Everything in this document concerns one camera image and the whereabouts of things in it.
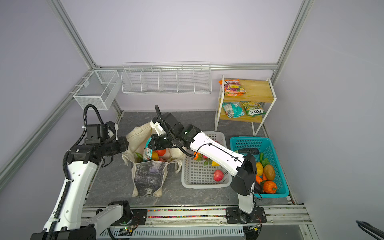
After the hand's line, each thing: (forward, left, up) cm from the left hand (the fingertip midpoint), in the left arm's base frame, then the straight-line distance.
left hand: (128, 145), depth 73 cm
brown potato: (-13, -72, -15) cm, 75 cm away
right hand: (-4, -11, +4) cm, 12 cm away
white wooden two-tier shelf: (+35, -69, -6) cm, 78 cm away
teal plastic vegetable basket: (+4, -77, -18) cm, 79 cm away
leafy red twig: (0, -41, -24) cm, 47 cm away
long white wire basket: (+48, -16, +5) cm, 51 cm away
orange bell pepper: (-19, -70, -18) cm, 75 cm away
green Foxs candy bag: (+26, -73, -6) cm, 77 cm away
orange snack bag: (+27, -56, +11) cm, 63 cm away
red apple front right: (-11, -45, -19) cm, 50 cm away
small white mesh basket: (+44, +29, +1) cm, 53 cm away
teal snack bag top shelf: (-7, -11, +2) cm, 13 cm away
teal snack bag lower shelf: (+26, -59, -6) cm, 65 cm away
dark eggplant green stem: (+3, -69, -21) cm, 72 cm away
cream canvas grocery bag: (-14, -10, -8) cm, 19 cm away
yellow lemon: (-3, -44, -22) cm, 49 cm away
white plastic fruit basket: (-9, -33, -23) cm, 41 cm away
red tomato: (+4, -12, -17) cm, 22 cm away
